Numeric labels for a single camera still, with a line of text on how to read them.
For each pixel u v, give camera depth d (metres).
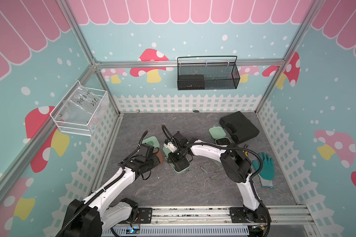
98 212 0.41
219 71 0.94
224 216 0.76
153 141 1.01
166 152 0.95
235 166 0.53
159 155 0.94
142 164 0.60
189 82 0.91
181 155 0.81
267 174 0.87
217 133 1.08
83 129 0.62
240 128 1.06
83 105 0.72
